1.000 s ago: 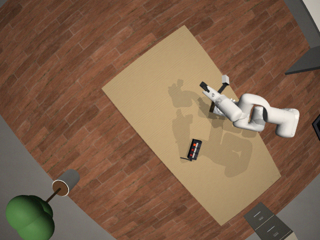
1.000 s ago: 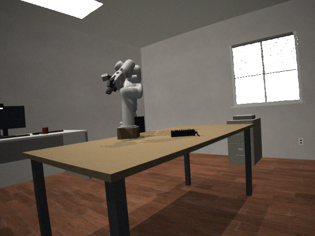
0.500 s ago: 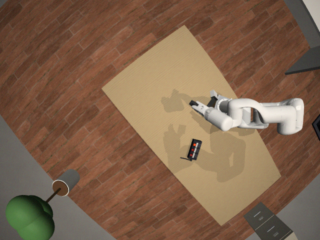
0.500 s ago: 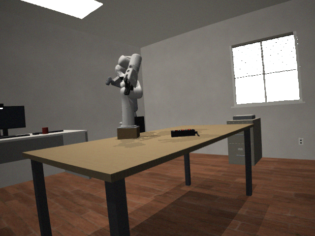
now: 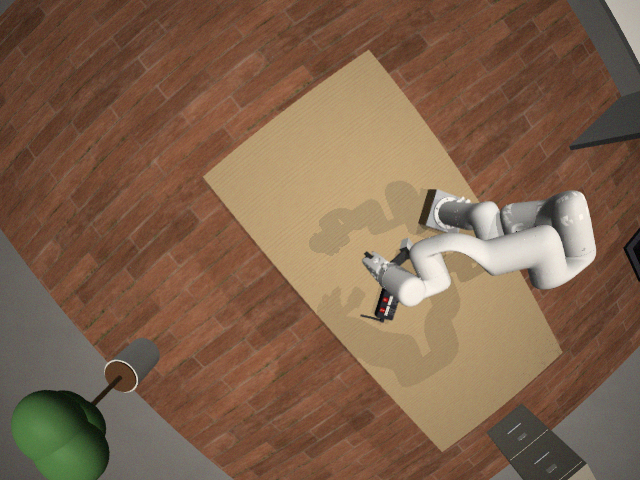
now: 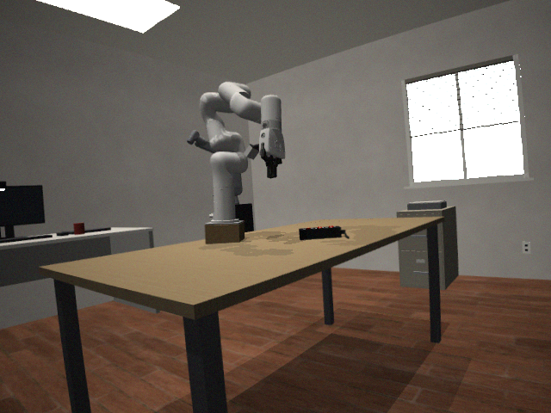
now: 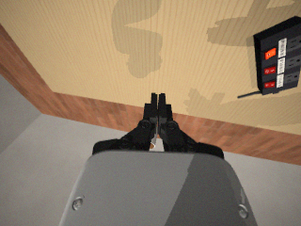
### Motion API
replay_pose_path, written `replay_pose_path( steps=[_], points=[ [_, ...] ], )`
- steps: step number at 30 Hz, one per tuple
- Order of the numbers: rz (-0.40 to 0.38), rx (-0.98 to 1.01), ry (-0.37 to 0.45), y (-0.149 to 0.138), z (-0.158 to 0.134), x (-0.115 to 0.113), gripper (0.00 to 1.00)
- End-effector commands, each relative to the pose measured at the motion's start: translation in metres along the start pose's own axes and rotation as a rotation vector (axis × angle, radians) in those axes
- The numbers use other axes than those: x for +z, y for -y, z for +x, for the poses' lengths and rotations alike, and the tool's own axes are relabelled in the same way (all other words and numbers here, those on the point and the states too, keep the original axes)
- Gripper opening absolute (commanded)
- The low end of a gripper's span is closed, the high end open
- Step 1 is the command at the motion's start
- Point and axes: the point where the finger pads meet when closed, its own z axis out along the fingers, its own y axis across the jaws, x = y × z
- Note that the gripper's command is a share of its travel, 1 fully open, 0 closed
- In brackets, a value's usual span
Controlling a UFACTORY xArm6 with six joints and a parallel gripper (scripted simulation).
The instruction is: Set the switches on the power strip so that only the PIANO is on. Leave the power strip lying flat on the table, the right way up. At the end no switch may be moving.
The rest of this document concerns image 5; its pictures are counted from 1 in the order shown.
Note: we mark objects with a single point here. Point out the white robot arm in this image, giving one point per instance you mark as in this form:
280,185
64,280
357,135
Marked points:
540,249

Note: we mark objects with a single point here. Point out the black power strip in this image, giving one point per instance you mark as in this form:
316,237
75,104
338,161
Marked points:
386,307

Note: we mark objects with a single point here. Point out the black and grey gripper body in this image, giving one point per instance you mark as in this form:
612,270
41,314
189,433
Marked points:
371,264

